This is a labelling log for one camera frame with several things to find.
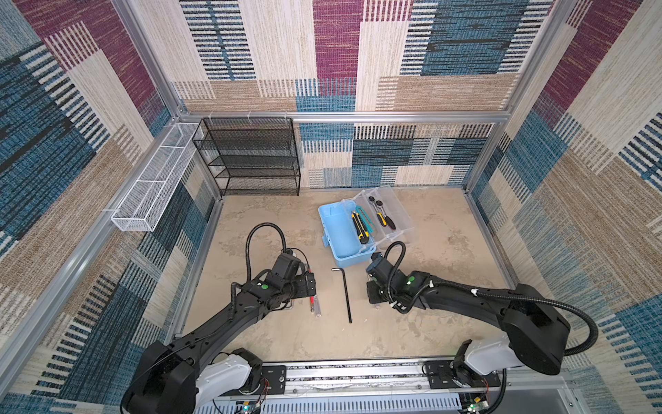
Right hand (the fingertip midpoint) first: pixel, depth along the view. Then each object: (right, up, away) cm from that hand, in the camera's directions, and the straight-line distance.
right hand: (373, 294), depth 86 cm
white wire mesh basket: (-65, +28, -16) cm, 72 cm away
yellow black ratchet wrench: (+4, +26, +10) cm, 28 cm away
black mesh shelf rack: (-48, +51, +25) cm, 75 cm away
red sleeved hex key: (-20, -3, +1) cm, 20 cm away
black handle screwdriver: (+7, +24, +9) cm, 27 cm away
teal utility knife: (-1, +24, +13) cm, 27 cm away
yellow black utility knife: (-3, +19, +8) cm, 21 cm away
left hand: (-23, +5, -2) cm, 23 cm away
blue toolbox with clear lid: (-5, +21, +12) cm, 25 cm away
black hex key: (-11, +6, +8) cm, 15 cm away
